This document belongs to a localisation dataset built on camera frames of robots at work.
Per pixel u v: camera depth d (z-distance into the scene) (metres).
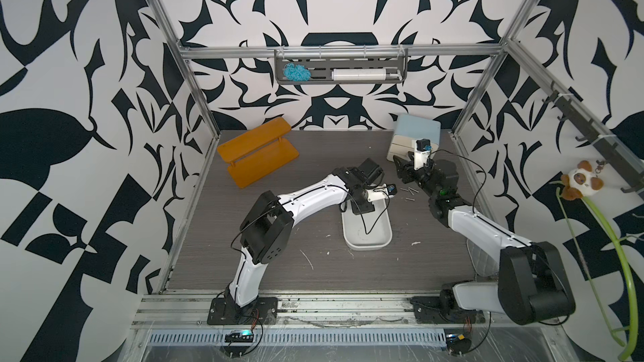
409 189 0.76
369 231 0.66
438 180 0.65
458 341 0.71
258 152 1.08
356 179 0.64
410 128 1.04
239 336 0.73
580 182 0.60
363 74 0.89
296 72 0.91
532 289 0.42
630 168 0.52
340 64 0.92
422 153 0.72
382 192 0.76
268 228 0.50
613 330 0.54
